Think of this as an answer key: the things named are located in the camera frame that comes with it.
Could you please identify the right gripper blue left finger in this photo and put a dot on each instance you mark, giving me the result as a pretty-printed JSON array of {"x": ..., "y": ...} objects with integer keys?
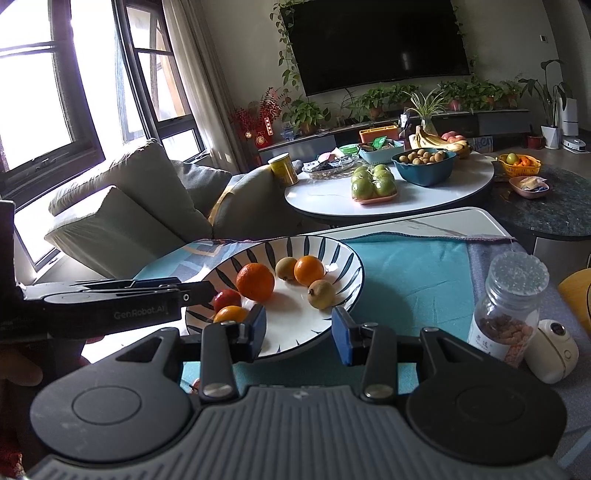
[{"x": 224, "y": 344}]

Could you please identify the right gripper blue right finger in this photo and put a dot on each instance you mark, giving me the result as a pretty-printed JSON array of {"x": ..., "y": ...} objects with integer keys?
[{"x": 372, "y": 346}]

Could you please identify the red small apple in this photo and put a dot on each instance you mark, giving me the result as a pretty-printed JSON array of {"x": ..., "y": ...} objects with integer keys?
[{"x": 225, "y": 298}]

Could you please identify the brown kiwi fruit front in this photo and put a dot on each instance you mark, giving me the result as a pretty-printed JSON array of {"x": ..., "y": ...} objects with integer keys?
[{"x": 321, "y": 294}]

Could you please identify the brown kiwi fruit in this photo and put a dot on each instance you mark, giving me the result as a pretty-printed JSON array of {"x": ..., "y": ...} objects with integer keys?
[
  {"x": 285, "y": 268},
  {"x": 321, "y": 294}
]

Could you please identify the large orange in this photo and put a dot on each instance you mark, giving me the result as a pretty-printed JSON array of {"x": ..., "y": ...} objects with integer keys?
[{"x": 256, "y": 282}]

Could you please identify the small orange mandarin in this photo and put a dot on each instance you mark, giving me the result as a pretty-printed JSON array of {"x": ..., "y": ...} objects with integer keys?
[{"x": 308, "y": 269}]

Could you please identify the person left hand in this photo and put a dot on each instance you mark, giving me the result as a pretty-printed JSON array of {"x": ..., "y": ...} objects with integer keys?
[{"x": 26, "y": 368}]

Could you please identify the striped white ceramic plate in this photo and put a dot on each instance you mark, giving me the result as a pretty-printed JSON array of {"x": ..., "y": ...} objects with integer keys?
[{"x": 292, "y": 324}]

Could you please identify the beige sofa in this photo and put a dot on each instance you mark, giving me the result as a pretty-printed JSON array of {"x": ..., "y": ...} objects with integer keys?
[{"x": 121, "y": 216}]

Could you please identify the clear jar with nuts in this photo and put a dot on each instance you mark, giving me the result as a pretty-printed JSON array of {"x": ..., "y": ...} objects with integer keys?
[{"x": 506, "y": 318}]

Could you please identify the white round coffee table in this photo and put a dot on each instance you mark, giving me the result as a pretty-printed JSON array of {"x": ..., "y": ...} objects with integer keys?
[{"x": 331, "y": 200}]

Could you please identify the green apples on tray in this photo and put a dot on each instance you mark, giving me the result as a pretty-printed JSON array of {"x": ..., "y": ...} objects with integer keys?
[{"x": 373, "y": 184}]

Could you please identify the grey cushion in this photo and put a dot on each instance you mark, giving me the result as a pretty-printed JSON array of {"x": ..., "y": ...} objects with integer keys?
[{"x": 204, "y": 184}]

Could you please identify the glass dish with snacks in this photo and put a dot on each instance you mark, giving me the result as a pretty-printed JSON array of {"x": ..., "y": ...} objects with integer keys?
[{"x": 328, "y": 168}]

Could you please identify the yellow tin can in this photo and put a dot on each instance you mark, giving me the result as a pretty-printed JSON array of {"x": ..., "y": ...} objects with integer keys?
[{"x": 283, "y": 170}]

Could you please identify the white small round device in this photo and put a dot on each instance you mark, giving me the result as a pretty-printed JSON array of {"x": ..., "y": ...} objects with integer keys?
[{"x": 552, "y": 353}]

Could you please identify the blue bowl of kiwis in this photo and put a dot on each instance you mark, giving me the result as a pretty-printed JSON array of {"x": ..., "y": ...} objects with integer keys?
[{"x": 425, "y": 167}]

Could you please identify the light blue rectangular dish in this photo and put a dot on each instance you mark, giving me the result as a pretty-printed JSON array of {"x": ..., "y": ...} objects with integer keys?
[{"x": 384, "y": 155}]

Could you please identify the orange box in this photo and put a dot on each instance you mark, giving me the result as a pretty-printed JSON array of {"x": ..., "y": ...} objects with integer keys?
[{"x": 369, "y": 135}]

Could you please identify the banana bunch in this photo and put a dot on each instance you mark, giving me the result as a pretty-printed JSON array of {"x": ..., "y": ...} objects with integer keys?
[{"x": 422, "y": 139}]

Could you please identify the pink snack dish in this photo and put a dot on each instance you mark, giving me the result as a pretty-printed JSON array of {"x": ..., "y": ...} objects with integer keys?
[{"x": 530, "y": 187}]

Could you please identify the red flower decoration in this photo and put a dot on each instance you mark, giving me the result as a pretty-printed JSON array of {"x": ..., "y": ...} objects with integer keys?
[{"x": 255, "y": 121}]

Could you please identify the yellow fruit basket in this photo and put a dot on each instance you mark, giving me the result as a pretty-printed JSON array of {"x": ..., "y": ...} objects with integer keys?
[{"x": 515, "y": 165}]

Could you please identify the dark round stone table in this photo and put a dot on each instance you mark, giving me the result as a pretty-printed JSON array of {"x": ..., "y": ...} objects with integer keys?
[{"x": 563, "y": 214}]

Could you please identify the spider plant in vase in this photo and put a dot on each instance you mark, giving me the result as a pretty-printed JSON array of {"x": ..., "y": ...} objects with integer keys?
[{"x": 426, "y": 106}]

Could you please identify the tall plant in white pot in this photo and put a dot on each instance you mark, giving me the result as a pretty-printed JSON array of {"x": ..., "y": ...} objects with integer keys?
[{"x": 553, "y": 100}]

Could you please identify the robot vacuum dock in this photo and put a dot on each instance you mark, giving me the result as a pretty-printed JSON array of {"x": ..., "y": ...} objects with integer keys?
[{"x": 574, "y": 144}]

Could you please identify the white air purifier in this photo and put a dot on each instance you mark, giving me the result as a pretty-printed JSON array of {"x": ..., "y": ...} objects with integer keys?
[{"x": 568, "y": 116}]

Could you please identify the black wall television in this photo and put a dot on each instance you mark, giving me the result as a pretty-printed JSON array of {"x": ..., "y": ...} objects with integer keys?
[{"x": 344, "y": 44}]

